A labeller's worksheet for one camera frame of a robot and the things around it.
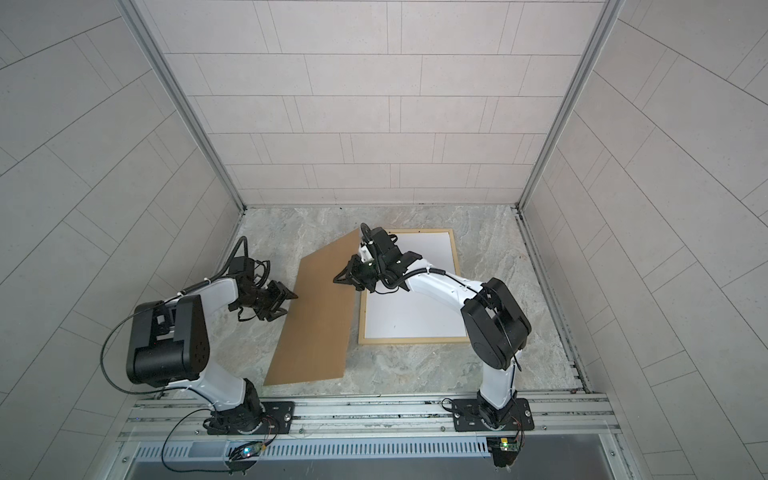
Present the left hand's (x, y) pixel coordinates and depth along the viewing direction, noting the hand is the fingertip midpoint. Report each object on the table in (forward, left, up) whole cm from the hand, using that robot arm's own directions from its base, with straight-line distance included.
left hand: (301, 294), depth 91 cm
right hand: (-4, -13, +14) cm, 20 cm away
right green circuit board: (-38, -55, 0) cm, 67 cm away
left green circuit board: (-39, +3, +3) cm, 39 cm away
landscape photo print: (-5, -36, -4) cm, 36 cm away
